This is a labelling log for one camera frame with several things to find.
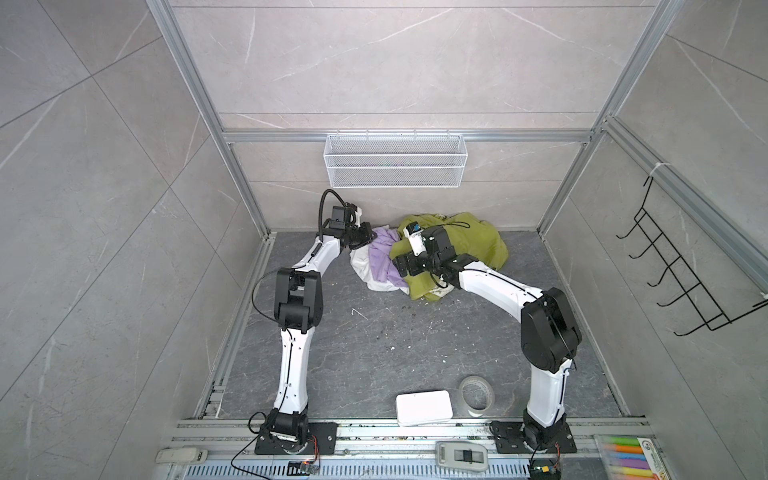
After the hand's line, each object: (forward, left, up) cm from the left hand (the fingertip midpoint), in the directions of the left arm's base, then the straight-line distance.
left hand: (377, 227), depth 104 cm
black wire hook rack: (-40, -70, +20) cm, 82 cm away
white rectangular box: (-57, -11, -9) cm, 58 cm away
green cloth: (+3, -37, -9) cm, 38 cm away
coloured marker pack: (-69, -60, -11) cm, 92 cm away
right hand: (-14, -9, +2) cm, 17 cm away
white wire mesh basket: (+15, -7, +17) cm, 24 cm away
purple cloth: (-12, -1, -7) cm, 14 cm away
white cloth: (-7, +7, -10) cm, 14 cm away
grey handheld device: (-67, -19, -8) cm, 70 cm away
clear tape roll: (-53, -26, -13) cm, 61 cm away
